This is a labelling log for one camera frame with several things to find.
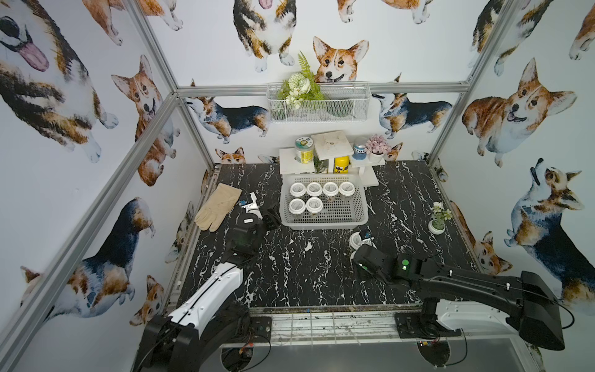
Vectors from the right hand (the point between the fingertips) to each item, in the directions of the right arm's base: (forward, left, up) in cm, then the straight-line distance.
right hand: (362, 255), depth 80 cm
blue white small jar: (+41, -3, +12) cm, 43 cm away
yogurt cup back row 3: (+23, +17, -2) cm, 28 cm away
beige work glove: (+27, +61, -9) cm, 68 cm away
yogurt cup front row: (+31, +17, -2) cm, 36 cm away
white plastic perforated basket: (+30, +13, -9) cm, 34 cm away
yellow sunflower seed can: (+40, +21, +15) cm, 48 cm away
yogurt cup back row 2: (+32, +10, -2) cm, 33 cm away
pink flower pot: (+38, -9, +15) cm, 42 cm away
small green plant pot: (+45, +14, -1) cm, 47 cm away
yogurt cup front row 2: (+32, +2, -3) cm, 32 cm away
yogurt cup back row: (+31, +24, -2) cm, 40 cm away
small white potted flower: (+17, -33, -2) cm, 37 cm away
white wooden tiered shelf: (+41, +11, +13) cm, 45 cm away
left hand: (+16, +32, +11) cm, 38 cm away
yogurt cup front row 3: (+22, +24, -2) cm, 33 cm away
